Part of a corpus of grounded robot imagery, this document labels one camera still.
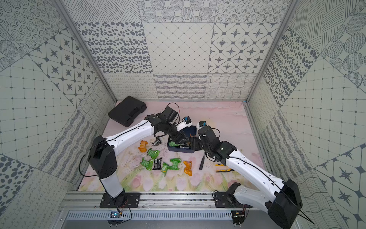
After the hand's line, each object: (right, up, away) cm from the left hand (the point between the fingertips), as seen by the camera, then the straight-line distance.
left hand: (185, 133), depth 82 cm
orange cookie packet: (+1, -22, +2) cm, 22 cm away
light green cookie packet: (-13, -21, +2) cm, 25 cm away
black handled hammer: (+10, -19, +5) cm, 23 cm away
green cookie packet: (-6, -18, +4) cm, 20 cm away
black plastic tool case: (-48, +13, +26) cm, 56 cm away
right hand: (+6, -4, -3) cm, 8 cm away
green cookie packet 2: (-21, -15, +8) cm, 27 cm away
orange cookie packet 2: (-29, -11, +11) cm, 33 cm away
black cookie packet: (-17, -18, +4) cm, 26 cm away
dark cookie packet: (-20, -8, +13) cm, 25 cm away
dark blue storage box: (+3, -1, +18) cm, 18 cm away
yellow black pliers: (+20, -20, +4) cm, 29 cm away
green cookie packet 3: (-23, -20, +4) cm, 31 cm away
